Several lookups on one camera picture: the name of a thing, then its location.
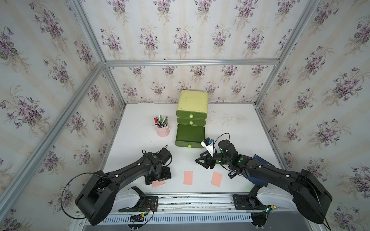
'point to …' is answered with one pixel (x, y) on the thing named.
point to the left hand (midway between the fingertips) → (165, 181)
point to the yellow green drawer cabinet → (192, 108)
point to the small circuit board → (138, 218)
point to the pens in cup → (161, 122)
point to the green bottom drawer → (190, 136)
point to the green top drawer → (187, 114)
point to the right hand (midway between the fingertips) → (200, 158)
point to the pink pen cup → (163, 132)
